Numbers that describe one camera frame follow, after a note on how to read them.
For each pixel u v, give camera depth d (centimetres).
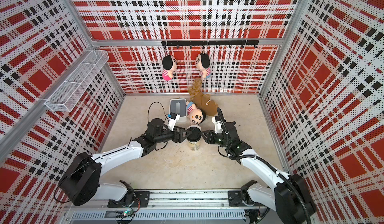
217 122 73
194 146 83
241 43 89
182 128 84
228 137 61
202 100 102
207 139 73
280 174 44
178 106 111
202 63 91
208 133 73
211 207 72
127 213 70
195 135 78
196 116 96
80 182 42
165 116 73
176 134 72
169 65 95
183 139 73
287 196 40
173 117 73
